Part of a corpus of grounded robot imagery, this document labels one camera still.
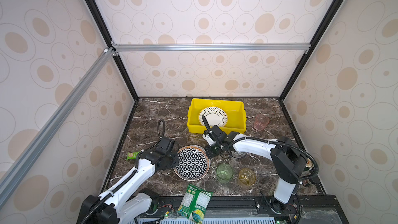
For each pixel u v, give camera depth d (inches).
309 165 30.0
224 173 32.8
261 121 41.3
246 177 32.1
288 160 18.6
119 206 16.5
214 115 43.0
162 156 24.6
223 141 26.1
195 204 28.6
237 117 41.8
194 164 33.5
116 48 35.5
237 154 34.1
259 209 28.7
